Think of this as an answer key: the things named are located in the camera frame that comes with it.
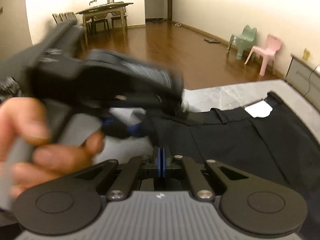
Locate black trousers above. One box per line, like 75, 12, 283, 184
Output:
142, 92, 319, 239

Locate person's left hand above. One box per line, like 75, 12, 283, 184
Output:
1, 98, 105, 198

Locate wooden dining table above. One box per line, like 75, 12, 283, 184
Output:
76, 2, 133, 45

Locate remote control on floor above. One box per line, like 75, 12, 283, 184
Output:
204, 37, 220, 44

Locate green plastic child chair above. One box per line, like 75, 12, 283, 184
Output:
227, 25, 257, 60

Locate long grey TV cabinet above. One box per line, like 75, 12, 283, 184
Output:
285, 54, 320, 109

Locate pink plastic child chair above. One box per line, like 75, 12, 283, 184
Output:
244, 34, 283, 76

